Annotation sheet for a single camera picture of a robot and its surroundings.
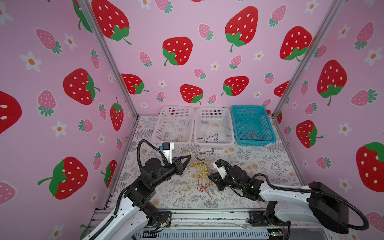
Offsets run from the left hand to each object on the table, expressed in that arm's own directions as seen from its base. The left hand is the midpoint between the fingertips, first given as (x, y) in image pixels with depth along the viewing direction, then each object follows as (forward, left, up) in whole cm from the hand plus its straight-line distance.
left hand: (191, 157), depth 65 cm
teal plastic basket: (+44, -46, -28) cm, 69 cm away
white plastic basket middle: (+43, -15, -28) cm, 53 cm away
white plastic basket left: (+44, +15, -27) cm, 54 cm away
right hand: (-1, -9, -18) cm, 20 cm away
